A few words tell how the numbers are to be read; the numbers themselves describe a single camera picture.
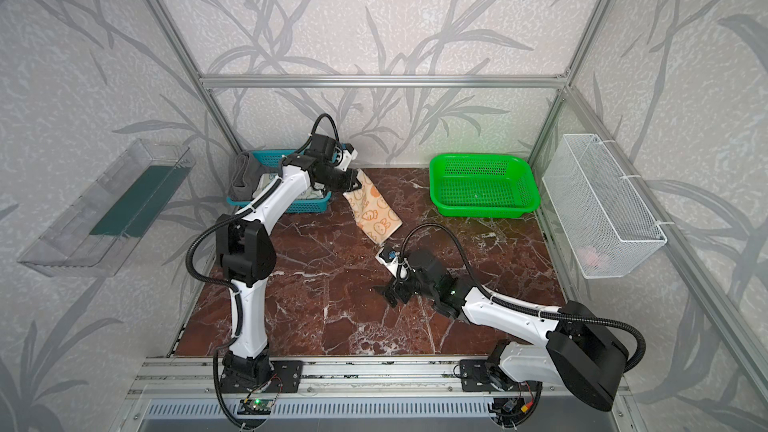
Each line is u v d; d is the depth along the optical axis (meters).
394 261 0.68
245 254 0.54
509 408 0.76
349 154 0.87
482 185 1.05
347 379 0.75
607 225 0.61
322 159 0.75
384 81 0.94
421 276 0.62
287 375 0.73
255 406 0.71
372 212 1.01
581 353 0.41
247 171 1.02
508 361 0.61
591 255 0.72
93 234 0.63
